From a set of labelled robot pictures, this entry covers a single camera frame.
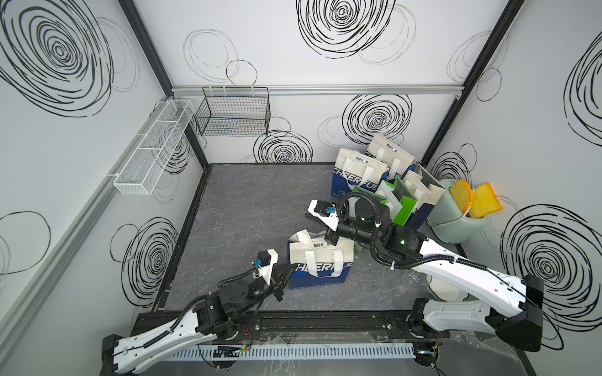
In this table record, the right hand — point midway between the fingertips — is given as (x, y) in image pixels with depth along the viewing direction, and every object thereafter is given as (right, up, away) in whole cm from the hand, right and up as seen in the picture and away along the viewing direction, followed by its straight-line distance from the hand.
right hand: (309, 214), depth 63 cm
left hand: (-4, -16, +6) cm, 18 cm away
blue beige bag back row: (+33, +20, +30) cm, 50 cm away
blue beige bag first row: (+3, -14, +5) cm, 15 cm away
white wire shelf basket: (-52, +12, +9) cm, 54 cm away
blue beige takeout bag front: (+39, +6, +13) cm, 41 cm away
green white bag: (+26, +6, +16) cm, 31 cm away
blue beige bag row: (+19, +14, +28) cm, 37 cm away
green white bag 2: (+32, +3, +12) cm, 35 cm away
